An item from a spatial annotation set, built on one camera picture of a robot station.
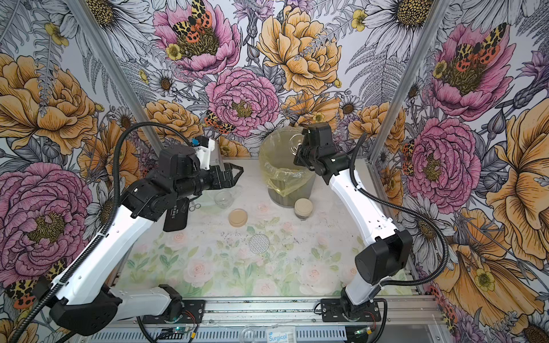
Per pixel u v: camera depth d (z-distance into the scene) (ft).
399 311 2.52
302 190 2.87
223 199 3.36
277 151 3.12
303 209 3.10
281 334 2.30
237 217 3.25
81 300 1.26
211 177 1.86
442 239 1.41
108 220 2.71
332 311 2.40
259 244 2.93
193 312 2.41
